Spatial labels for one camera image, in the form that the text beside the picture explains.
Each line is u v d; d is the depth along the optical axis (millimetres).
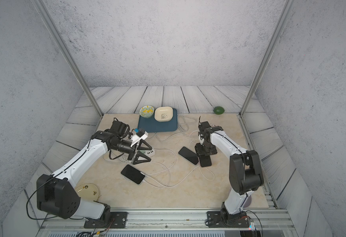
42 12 714
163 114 1183
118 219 729
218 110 1185
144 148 756
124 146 662
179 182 847
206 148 767
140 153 645
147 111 1185
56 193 413
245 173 472
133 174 906
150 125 1133
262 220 736
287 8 709
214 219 727
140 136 659
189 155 979
